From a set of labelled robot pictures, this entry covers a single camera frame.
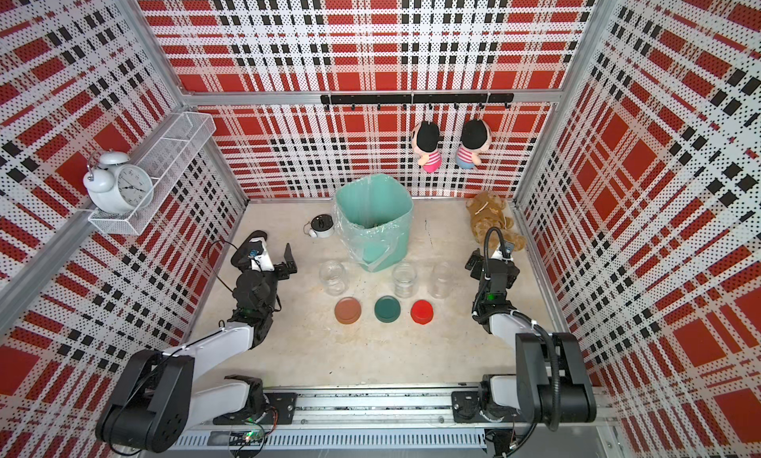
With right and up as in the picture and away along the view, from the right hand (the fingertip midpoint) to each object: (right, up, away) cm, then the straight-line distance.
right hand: (495, 254), depth 89 cm
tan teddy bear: (+3, +13, +19) cm, 23 cm away
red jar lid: (-23, -18, +1) cm, 29 cm away
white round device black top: (-58, +9, +19) cm, 62 cm away
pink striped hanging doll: (-21, +37, +9) cm, 44 cm away
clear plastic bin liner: (-40, +14, +13) cm, 44 cm away
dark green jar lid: (-33, -17, +2) cm, 37 cm away
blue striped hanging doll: (-5, +37, +4) cm, 38 cm away
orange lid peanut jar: (-52, -8, +9) cm, 53 cm away
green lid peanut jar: (-28, -8, +7) cm, 30 cm away
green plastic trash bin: (-31, 0, -1) cm, 31 cm away
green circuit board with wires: (-65, -42, -19) cm, 80 cm away
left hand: (-65, +2, -4) cm, 65 cm away
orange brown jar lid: (-46, -18, +2) cm, 49 cm away
